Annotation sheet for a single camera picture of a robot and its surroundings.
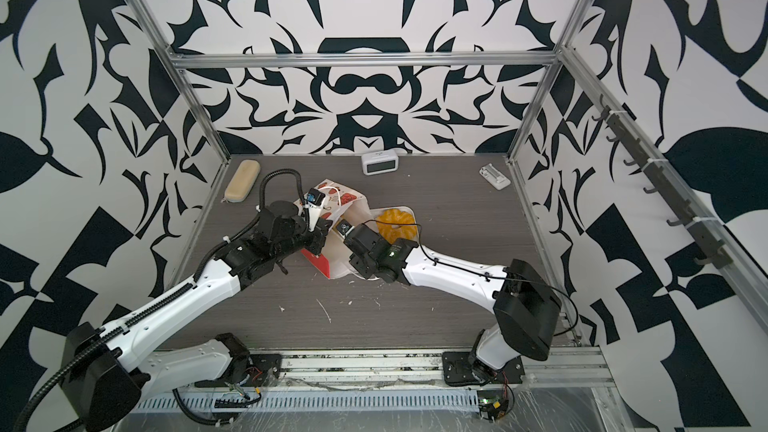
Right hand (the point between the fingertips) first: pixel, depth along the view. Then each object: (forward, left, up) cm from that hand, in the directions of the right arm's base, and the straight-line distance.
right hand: (363, 248), depth 82 cm
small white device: (+35, -46, -12) cm, 59 cm away
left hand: (+4, +8, +10) cm, 13 cm away
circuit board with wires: (-34, -31, -14) cm, 48 cm away
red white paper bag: (+8, +4, +8) cm, 12 cm away
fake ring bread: (+14, -8, -11) cm, 19 cm away
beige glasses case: (+31, +45, -8) cm, 56 cm away
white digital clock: (+38, -4, -6) cm, 38 cm away
